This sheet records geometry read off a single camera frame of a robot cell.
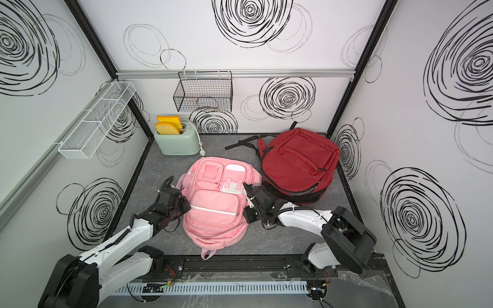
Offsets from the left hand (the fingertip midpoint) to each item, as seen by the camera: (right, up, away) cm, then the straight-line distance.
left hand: (188, 201), depth 87 cm
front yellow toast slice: (-14, +35, +8) cm, 38 cm away
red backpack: (+52, +16, +8) cm, 55 cm away
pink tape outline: (+12, +5, +4) cm, 14 cm away
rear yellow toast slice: (-11, +39, +9) cm, 42 cm away
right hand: (+26, -5, -4) cm, 26 cm away
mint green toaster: (-6, +28, +15) cm, 32 cm away
